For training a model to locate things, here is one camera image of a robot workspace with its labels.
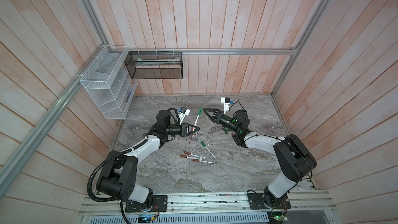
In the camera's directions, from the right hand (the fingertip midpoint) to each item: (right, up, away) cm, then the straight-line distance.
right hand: (203, 111), depth 78 cm
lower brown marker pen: (-2, -28, +9) cm, 30 cm away
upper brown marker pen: (-8, -25, +13) cm, 29 cm away
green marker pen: (-2, 0, 0) cm, 2 cm away
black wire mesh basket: (-31, +31, +24) cm, 50 cm away
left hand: (-3, -10, +1) cm, 11 cm away
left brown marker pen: (-12, -26, +12) cm, 31 cm away
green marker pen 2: (+2, -21, +15) cm, 26 cm away
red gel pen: (-14, -18, +18) cm, 29 cm away
